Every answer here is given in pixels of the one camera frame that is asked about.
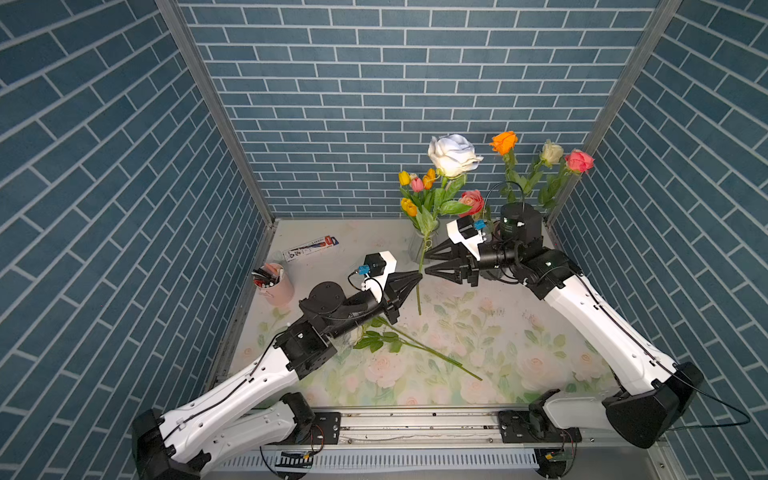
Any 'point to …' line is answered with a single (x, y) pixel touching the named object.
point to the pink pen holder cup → (272, 281)
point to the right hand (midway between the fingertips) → (432, 263)
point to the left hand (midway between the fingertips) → (427, 280)
